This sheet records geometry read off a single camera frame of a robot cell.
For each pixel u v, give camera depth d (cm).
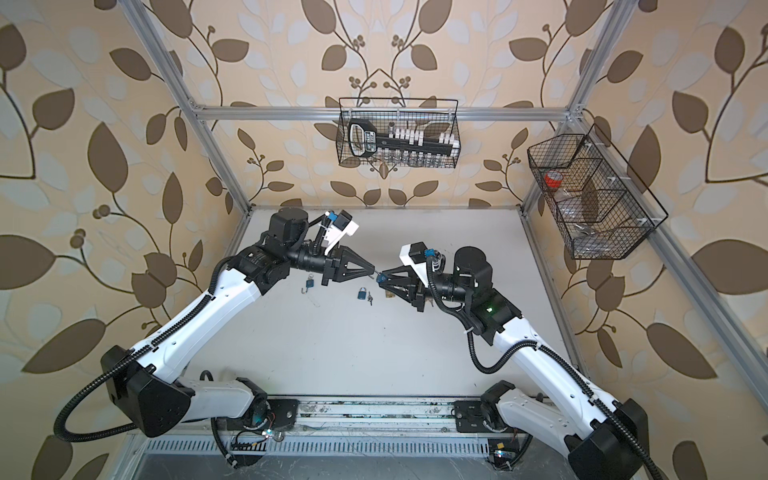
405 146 83
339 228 58
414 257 54
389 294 96
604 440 37
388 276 64
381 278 63
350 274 61
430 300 59
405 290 61
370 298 96
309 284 99
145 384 38
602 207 73
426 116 91
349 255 62
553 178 87
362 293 96
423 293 57
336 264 57
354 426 74
